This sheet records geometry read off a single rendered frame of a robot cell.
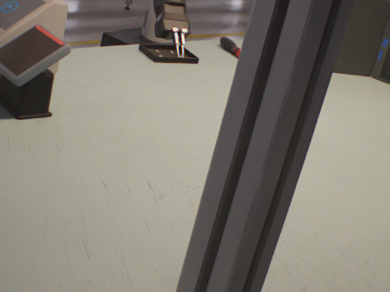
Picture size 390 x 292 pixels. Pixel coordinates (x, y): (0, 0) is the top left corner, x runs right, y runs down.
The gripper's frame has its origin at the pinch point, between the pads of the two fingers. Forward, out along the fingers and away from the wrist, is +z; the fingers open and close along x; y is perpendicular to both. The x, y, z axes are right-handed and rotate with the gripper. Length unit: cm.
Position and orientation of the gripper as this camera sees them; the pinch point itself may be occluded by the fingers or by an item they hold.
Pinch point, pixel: (180, 56)
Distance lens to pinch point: 158.4
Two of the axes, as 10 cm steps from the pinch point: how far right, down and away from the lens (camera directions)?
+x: -8.9, -0.3, -4.5
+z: 1.2, 9.5, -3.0
